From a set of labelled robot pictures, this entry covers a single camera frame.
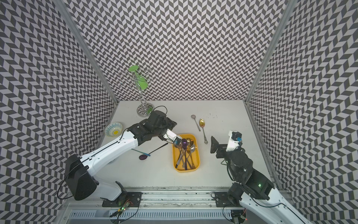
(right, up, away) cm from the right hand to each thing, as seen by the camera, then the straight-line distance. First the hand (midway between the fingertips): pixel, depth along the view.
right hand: (220, 140), depth 68 cm
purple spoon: (-18, -7, +21) cm, 29 cm away
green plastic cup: (-48, +35, +29) cm, 66 cm away
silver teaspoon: (-13, -10, +21) cm, 27 cm away
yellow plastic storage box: (-17, -14, +19) cm, 29 cm away
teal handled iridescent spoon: (-47, -13, +25) cm, 54 cm away
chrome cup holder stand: (-62, +40, +39) cm, 83 cm away
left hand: (-26, +7, +11) cm, 29 cm away
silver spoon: (-14, -15, +21) cm, 29 cm away
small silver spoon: (-11, +10, +41) cm, 43 cm away
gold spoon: (-5, +5, +34) cm, 35 cm away
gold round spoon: (-15, -7, +23) cm, 29 cm away
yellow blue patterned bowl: (-69, +2, +31) cm, 75 cm away
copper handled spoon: (-21, -15, +18) cm, 31 cm away
